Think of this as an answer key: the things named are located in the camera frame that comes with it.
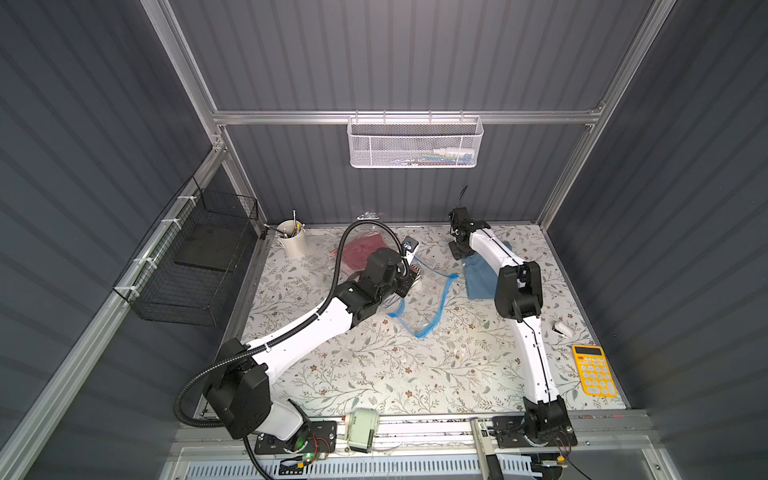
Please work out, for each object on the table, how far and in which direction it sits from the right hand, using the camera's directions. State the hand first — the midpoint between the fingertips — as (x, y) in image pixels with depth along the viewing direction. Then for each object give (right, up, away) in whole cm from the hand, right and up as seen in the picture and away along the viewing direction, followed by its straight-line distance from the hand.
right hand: (470, 247), depth 109 cm
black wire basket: (-81, -7, -37) cm, 90 cm away
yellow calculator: (+28, -35, -27) cm, 52 cm away
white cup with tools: (-64, +2, -5) cm, 64 cm away
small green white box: (-36, -44, -37) cm, 68 cm away
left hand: (-24, -6, -32) cm, 40 cm away
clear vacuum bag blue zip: (-20, -21, -13) cm, 32 cm away
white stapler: (+23, -25, -20) cm, 39 cm away
